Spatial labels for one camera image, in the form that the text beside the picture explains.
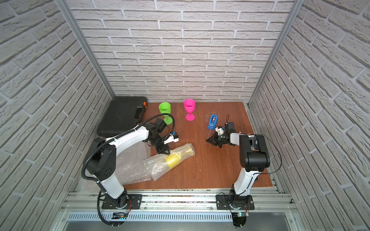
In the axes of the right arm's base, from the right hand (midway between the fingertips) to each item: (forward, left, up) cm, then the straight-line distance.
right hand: (208, 140), depth 96 cm
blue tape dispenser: (+14, -5, +2) cm, 15 cm away
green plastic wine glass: (+22, +29, +11) cm, 38 cm away
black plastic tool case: (+22, +61, +6) cm, 65 cm away
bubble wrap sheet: (-16, +50, -1) cm, 52 cm away
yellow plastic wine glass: (-15, +23, +6) cm, 28 cm away
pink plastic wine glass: (+21, +12, +13) cm, 27 cm away
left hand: (-9, +25, +5) cm, 27 cm away
